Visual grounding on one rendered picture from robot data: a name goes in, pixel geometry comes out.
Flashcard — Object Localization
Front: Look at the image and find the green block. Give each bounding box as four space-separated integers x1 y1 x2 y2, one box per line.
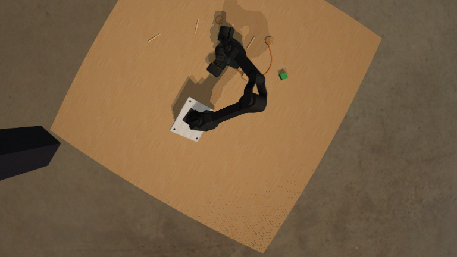
279 72 288 81

